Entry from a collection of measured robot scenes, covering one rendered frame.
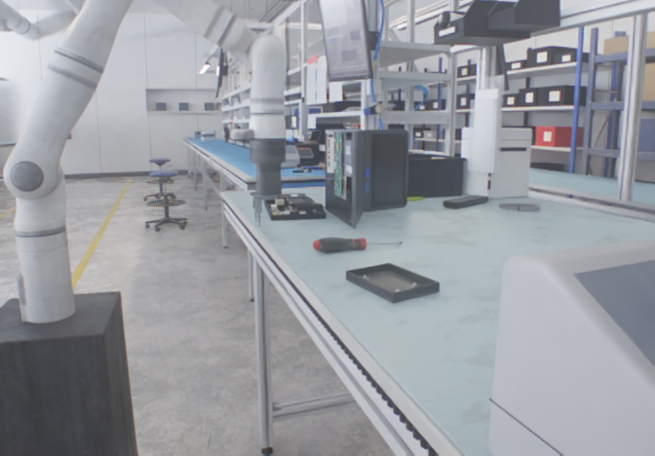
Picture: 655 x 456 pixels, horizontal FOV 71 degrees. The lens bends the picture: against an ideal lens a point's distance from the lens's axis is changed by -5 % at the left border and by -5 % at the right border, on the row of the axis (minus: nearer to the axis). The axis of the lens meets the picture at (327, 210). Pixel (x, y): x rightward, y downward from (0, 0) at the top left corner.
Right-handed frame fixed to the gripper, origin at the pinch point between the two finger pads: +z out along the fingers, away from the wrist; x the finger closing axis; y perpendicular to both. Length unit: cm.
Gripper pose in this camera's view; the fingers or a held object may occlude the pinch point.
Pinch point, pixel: (257, 223)
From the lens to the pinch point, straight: 102.9
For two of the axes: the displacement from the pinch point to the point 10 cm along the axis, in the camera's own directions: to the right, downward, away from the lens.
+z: 0.0, 9.8, 1.8
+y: 9.6, -0.5, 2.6
